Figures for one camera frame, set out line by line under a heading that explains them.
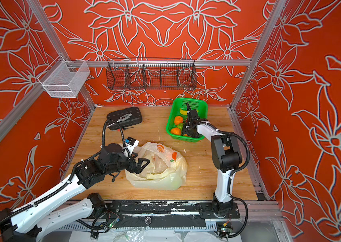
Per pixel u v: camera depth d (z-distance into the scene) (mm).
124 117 1034
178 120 1062
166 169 772
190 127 770
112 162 545
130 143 622
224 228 686
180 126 1000
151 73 987
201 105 1111
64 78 919
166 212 730
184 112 1137
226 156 523
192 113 796
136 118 1049
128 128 1070
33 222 417
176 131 964
